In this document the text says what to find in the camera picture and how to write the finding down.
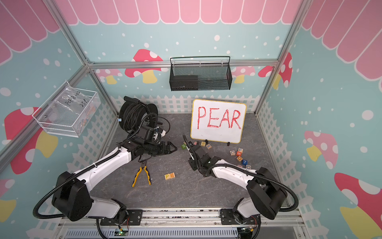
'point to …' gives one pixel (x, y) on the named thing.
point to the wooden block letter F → (240, 150)
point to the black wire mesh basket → (200, 73)
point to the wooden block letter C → (232, 153)
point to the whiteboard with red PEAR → (218, 121)
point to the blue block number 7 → (244, 162)
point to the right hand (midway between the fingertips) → (193, 158)
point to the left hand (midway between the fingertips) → (171, 152)
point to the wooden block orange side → (239, 158)
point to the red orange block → (238, 153)
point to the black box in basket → (184, 82)
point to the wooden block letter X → (209, 146)
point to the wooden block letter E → (172, 175)
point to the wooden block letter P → (167, 176)
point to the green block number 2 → (183, 146)
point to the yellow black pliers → (146, 173)
